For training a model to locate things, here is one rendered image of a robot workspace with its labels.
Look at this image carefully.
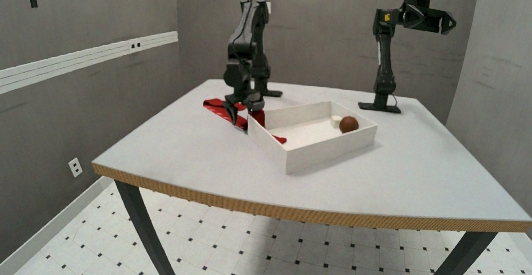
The brown ball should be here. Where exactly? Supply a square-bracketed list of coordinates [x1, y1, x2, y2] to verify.
[339, 116, 359, 134]

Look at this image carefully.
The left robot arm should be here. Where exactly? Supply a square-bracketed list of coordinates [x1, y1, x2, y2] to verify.
[358, 0, 416, 114]

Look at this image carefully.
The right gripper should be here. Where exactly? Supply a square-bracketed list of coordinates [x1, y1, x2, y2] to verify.
[223, 79, 264, 126]

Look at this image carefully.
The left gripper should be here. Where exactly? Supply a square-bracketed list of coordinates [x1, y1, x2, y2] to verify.
[403, 0, 456, 35]

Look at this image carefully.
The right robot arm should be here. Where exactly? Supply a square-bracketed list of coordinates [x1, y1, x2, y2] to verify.
[223, 0, 283, 111]

